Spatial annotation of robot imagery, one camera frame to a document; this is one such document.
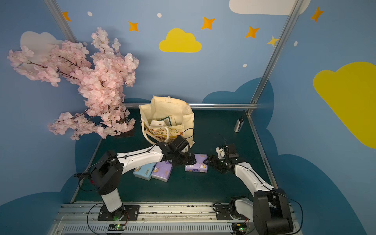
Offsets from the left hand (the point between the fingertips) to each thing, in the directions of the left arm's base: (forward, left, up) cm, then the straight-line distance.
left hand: (193, 163), depth 83 cm
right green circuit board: (-30, -23, -9) cm, 39 cm away
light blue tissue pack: (-5, +28, -3) cm, 29 cm away
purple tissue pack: (-4, +18, -3) cm, 19 cm away
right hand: (+2, -10, -3) cm, 11 cm away
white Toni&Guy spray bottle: (+30, -32, 0) cm, 44 cm away
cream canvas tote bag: (+32, +9, +5) cm, 34 cm away
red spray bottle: (-11, +54, +8) cm, 55 cm away
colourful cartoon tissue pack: (+19, +23, +12) cm, 32 cm away
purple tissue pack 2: (0, -4, -4) cm, 5 cm away
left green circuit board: (-31, +37, -8) cm, 49 cm away
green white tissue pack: (+29, +19, +4) cm, 34 cm away
